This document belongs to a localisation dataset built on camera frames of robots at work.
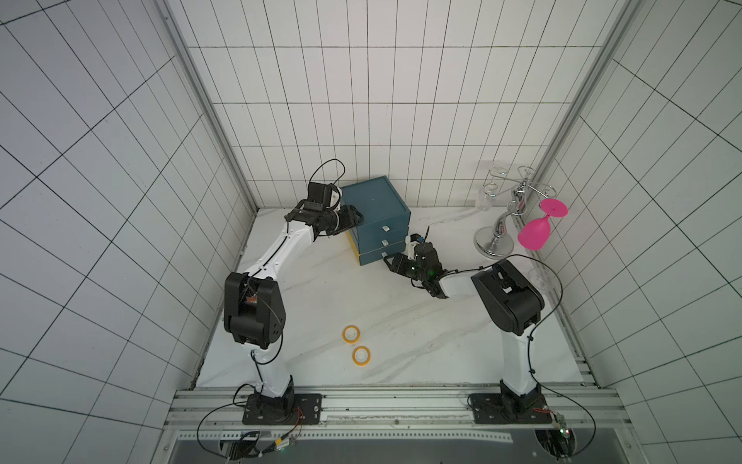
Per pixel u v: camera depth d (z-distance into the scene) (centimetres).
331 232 79
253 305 49
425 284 79
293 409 72
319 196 69
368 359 81
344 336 85
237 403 72
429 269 80
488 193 87
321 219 66
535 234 90
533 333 56
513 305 55
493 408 71
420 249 80
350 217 79
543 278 100
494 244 107
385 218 89
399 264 88
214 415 66
